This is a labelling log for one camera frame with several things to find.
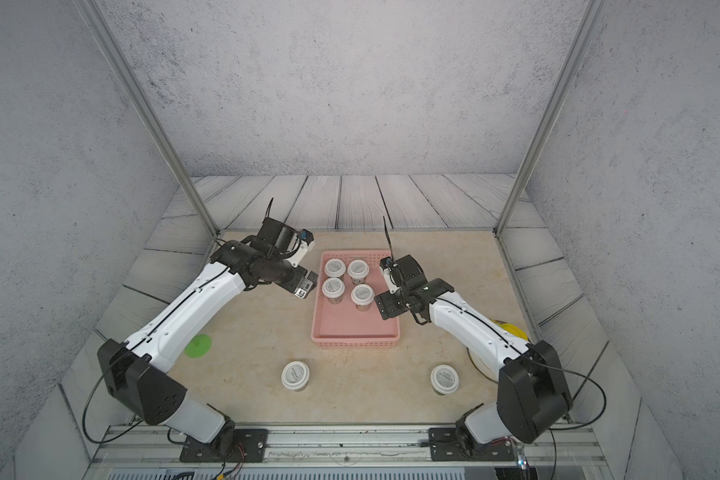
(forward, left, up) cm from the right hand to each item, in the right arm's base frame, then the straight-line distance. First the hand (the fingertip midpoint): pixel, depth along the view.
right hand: (392, 298), depth 85 cm
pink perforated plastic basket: (-1, +15, -14) cm, 21 cm away
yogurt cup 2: (+6, +9, -7) cm, 13 cm away
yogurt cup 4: (+17, +19, -7) cm, 26 cm away
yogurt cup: (+8, +18, -7) cm, 21 cm away
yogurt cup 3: (-19, +26, -8) cm, 33 cm away
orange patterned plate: (-17, -23, -13) cm, 31 cm away
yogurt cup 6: (-19, -13, -8) cm, 25 cm away
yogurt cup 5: (+15, +11, -6) cm, 19 cm away
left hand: (+1, +23, +9) cm, 25 cm away
